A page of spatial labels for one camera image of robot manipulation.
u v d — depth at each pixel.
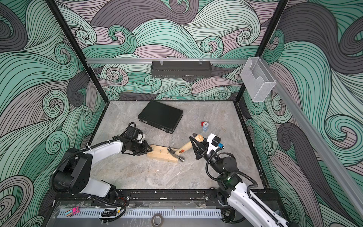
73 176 0.43
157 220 0.67
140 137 0.83
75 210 0.68
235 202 0.58
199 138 0.60
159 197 0.74
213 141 0.54
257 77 0.78
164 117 1.04
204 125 0.98
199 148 0.59
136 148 0.76
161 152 0.86
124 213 0.66
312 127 0.55
